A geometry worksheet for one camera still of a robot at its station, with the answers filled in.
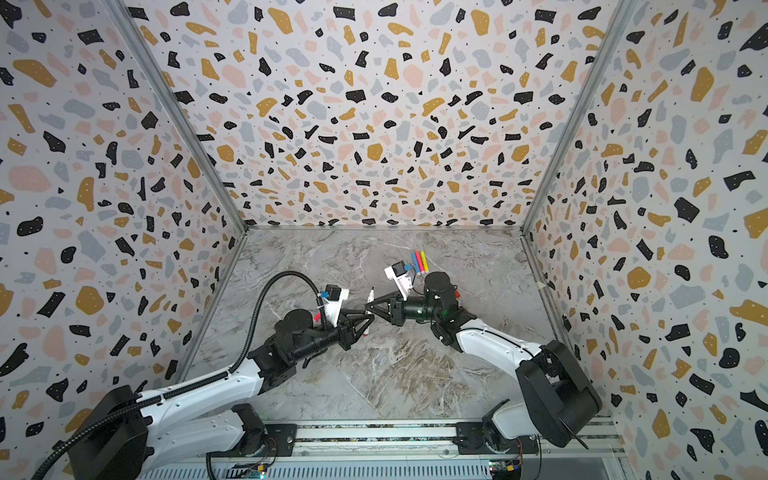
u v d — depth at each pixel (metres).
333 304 0.67
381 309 0.74
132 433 0.40
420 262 1.10
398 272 0.70
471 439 0.74
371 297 0.73
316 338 0.64
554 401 0.43
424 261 1.11
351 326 0.68
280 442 0.74
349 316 0.69
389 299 0.70
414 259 1.13
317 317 0.66
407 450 0.73
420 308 0.69
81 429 0.42
